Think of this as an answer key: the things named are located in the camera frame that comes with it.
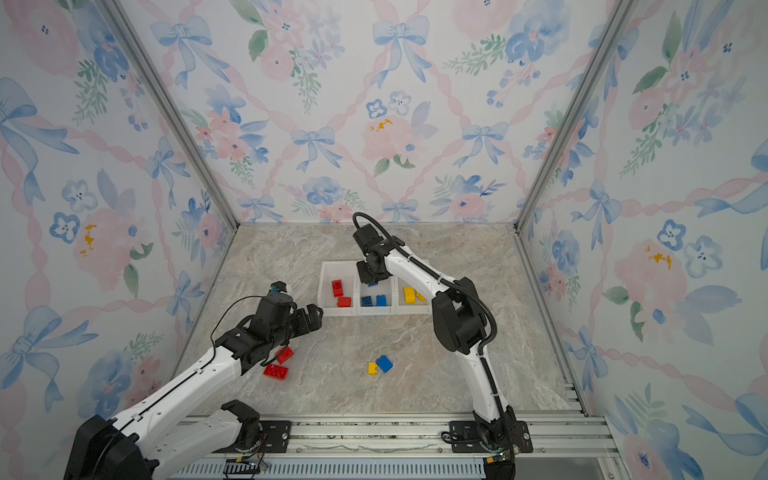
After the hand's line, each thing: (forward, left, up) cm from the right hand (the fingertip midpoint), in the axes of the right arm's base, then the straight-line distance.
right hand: (369, 272), depth 96 cm
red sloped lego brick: (-6, +8, -8) cm, 13 cm away
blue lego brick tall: (-7, -4, -5) cm, 10 cm away
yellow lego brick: (-24, -14, +25) cm, 37 cm away
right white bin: (-9, -9, -3) cm, 13 cm away
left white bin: (+8, +14, -10) cm, 19 cm away
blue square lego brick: (-7, +1, -7) cm, 10 cm away
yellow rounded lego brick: (-5, -13, -6) cm, 16 cm away
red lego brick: (-30, +25, -7) cm, 39 cm away
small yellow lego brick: (-28, -2, -7) cm, 29 cm away
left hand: (-17, +15, +4) cm, 23 cm away
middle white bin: (-3, -6, -4) cm, 7 cm away
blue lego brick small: (-26, -5, -8) cm, 28 cm away
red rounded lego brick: (-2, +11, -7) cm, 13 cm away
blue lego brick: (-4, -1, 0) cm, 4 cm away
